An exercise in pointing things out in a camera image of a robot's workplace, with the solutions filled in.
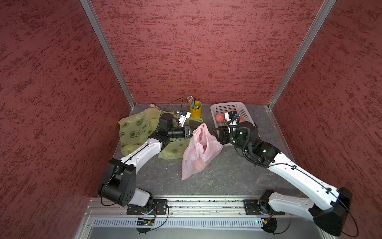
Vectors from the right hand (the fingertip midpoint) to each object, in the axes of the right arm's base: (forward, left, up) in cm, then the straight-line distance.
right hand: (214, 132), depth 71 cm
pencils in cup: (+35, +11, -12) cm, 39 cm away
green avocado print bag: (+20, +51, -22) cm, 58 cm away
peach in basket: (+33, -23, -23) cm, 47 cm away
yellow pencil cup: (+32, +8, -21) cm, 39 cm away
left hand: (+3, +7, -5) cm, 10 cm away
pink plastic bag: (-8, +8, -4) cm, 12 cm away
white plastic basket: (+36, -12, -21) cm, 43 cm away
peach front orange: (-8, +8, -22) cm, 24 cm away
